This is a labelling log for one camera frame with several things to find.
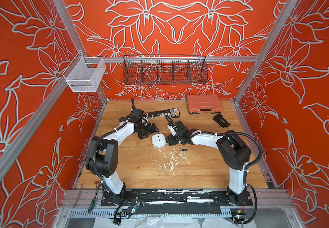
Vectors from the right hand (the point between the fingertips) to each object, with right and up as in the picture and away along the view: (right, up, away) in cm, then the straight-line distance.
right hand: (169, 137), depth 95 cm
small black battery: (+9, -7, -5) cm, 13 cm away
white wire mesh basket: (-57, +42, -2) cm, 71 cm away
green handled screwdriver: (-41, -31, -24) cm, 56 cm away
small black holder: (+38, +12, +9) cm, 41 cm away
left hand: (-10, +4, -4) cm, 11 cm away
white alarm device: (-7, -1, -3) cm, 8 cm away
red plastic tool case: (+29, +24, +15) cm, 40 cm away
